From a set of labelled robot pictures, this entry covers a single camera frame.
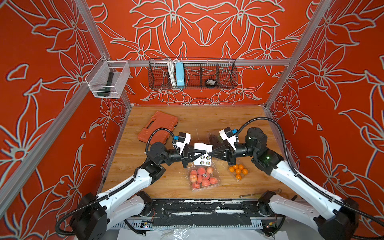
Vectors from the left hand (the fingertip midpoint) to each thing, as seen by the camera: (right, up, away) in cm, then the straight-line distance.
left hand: (204, 152), depth 61 cm
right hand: (+2, 0, -1) cm, 3 cm away
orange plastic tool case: (-29, +13, +46) cm, 56 cm away
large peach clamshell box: (+1, -18, +18) cm, 26 cm away
